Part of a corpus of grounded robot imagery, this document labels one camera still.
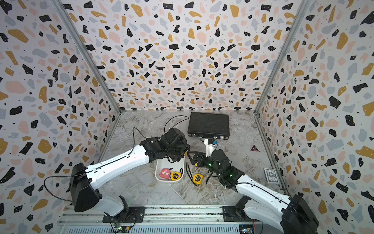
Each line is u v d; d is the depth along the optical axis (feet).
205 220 2.41
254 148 3.28
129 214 2.24
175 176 2.77
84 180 1.46
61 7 2.29
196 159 2.21
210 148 2.33
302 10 2.36
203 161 2.21
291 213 1.34
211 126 3.46
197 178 2.75
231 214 2.40
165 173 2.82
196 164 2.25
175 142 1.91
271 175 2.81
